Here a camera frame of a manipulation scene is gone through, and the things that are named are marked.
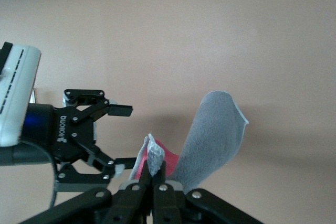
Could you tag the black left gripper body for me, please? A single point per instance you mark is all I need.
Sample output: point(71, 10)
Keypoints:
point(65, 134)

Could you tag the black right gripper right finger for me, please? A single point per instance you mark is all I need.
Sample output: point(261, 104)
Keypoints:
point(168, 203)

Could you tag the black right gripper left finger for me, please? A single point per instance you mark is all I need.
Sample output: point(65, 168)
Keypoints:
point(131, 203)

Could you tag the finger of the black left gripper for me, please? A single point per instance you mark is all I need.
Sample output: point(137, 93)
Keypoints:
point(119, 110)
point(102, 162)

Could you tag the grey and pink towel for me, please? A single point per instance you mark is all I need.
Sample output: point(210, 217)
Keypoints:
point(210, 142)

